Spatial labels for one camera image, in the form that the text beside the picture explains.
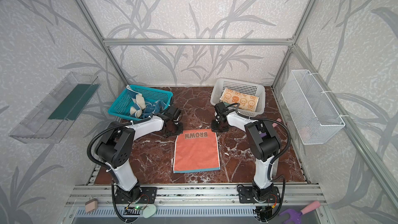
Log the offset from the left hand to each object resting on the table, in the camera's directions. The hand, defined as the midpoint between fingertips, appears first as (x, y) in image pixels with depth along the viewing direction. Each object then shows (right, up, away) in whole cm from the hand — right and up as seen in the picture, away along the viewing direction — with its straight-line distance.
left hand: (183, 127), depth 95 cm
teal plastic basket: (-41, +14, +5) cm, 44 cm away
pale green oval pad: (-11, -33, -26) cm, 43 cm away
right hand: (+19, +1, +2) cm, 20 cm away
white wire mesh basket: (+59, +9, -34) cm, 68 cm away
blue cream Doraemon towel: (-27, +11, +4) cm, 29 cm away
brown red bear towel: (+9, -12, -7) cm, 17 cm away
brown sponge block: (-37, -31, -26) cm, 55 cm away
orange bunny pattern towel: (+42, +16, +12) cm, 47 cm away
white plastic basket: (+47, +25, +16) cm, 56 cm away
